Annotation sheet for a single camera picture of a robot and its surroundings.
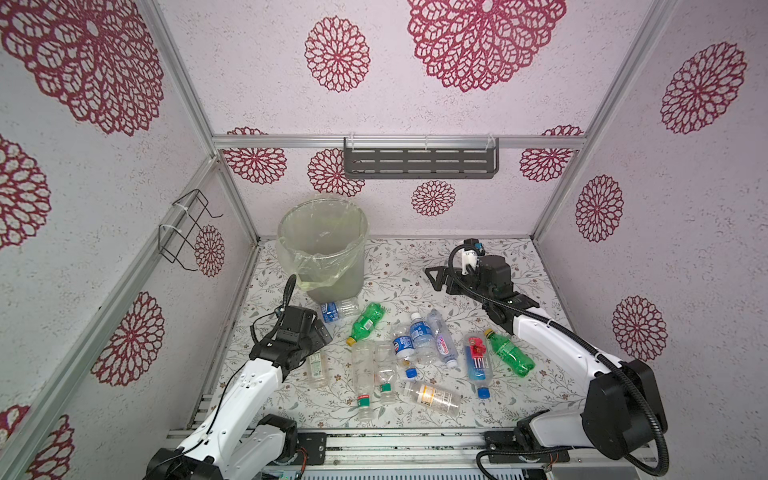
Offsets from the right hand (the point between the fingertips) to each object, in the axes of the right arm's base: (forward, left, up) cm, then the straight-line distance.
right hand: (437, 267), depth 82 cm
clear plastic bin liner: (+20, +38, -9) cm, 43 cm away
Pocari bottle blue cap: (-16, +9, -17) cm, 25 cm away
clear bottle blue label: (-4, +31, -18) cm, 36 cm away
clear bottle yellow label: (-29, 0, -18) cm, 35 cm away
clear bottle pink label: (-12, -3, -19) cm, 22 cm away
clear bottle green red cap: (-21, +21, -23) cm, 37 cm away
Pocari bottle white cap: (-13, +3, -18) cm, 23 cm away
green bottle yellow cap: (-9, +20, -17) cm, 28 cm away
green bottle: (-17, -22, -18) cm, 33 cm away
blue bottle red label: (-20, -11, -17) cm, 29 cm away
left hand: (-16, +34, -14) cm, 40 cm away
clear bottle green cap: (-20, +14, -22) cm, 33 cm away
